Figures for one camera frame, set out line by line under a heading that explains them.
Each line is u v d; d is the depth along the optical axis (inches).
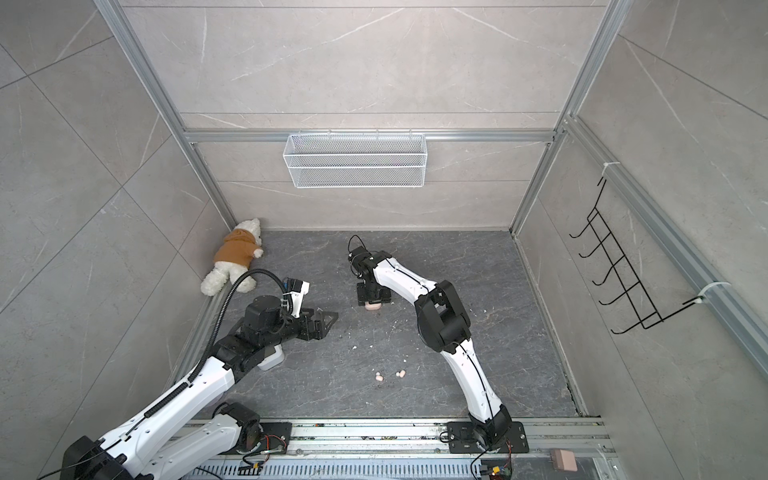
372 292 33.7
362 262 32.3
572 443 29.2
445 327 23.0
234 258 40.4
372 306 36.4
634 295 25.0
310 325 26.9
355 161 39.6
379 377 32.6
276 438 28.7
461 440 28.6
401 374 32.9
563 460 27.0
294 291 27.0
